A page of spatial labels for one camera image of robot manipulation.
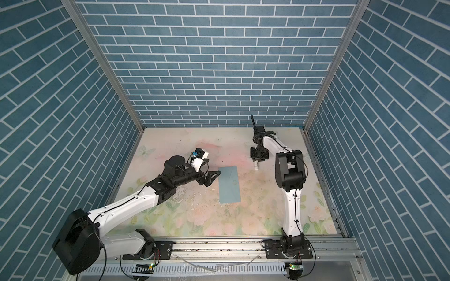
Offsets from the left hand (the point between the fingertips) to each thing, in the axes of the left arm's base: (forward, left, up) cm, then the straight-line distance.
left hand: (214, 166), depth 78 cm
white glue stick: (+12, -22, -18) cm, 31 cm away
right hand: (+18, -22, -18) cm, 34 cm away
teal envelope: (+1, -7, -21) cm, 22 cm away
